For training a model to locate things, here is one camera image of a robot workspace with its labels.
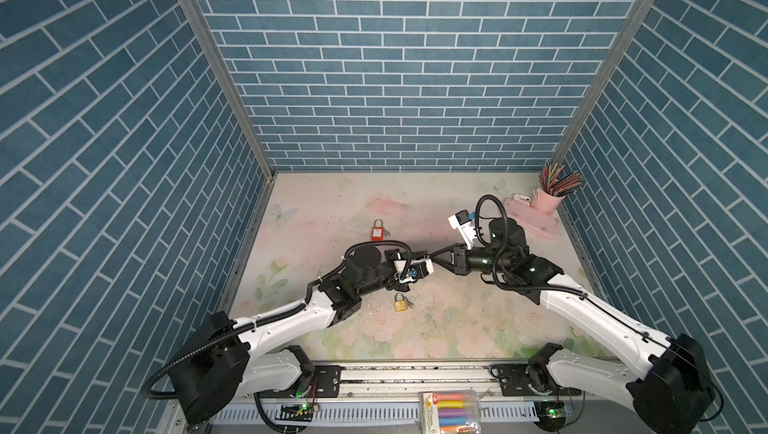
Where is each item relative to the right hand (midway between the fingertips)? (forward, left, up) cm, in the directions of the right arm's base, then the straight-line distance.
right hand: (429, 255), depth 73 cm
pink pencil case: (+26, -39, -19) cm, 51 cm away
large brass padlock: (-5, +7, -22) cm, 23 cm away
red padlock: (+19, +17, -21) cm, 33 cm away
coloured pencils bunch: (+40, -45, -11) cm, 61 cm away
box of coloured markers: (-29, -6, -20) cm, 36 cm away
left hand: (+1, +1, -2) cm, 2 cm away
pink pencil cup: (+34, -41, -17) cm, 56 cm away
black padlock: (-9, +2, +9) cm, 13 cm away
